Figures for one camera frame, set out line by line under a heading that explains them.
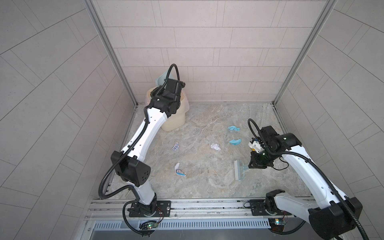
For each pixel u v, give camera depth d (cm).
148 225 65
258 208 71
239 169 78
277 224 68
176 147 91
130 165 41
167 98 56
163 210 70
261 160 62
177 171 82
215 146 91
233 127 101
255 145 69
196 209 72
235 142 94
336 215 36
